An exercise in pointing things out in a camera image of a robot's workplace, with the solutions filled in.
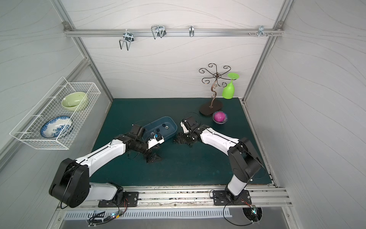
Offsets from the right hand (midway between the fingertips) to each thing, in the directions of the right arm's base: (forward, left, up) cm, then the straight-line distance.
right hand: (180, 138), depth 88 cm
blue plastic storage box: (+13, +12, -6) cm, 19 cm away
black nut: (+10, +18, -7) cm, 22 cm away
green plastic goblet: (+30, -31, +14) cm, 45 cm away
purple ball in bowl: (+20, -27, -3) cm, 34 cm away
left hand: (-10, +12, +1) cm, 15 cm away
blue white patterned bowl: (-11, +55, +26) cm, 62 cm away
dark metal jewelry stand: (+35, -26, -6) cm, 44 cm away
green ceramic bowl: (+4, +54, +28) cm, 61 cm away
